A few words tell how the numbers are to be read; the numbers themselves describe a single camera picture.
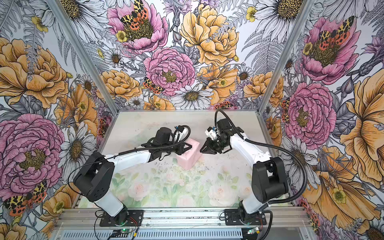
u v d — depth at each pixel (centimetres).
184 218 76
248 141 55
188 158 82
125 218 70
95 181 46
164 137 70
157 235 78
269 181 45
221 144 73
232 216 74
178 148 77
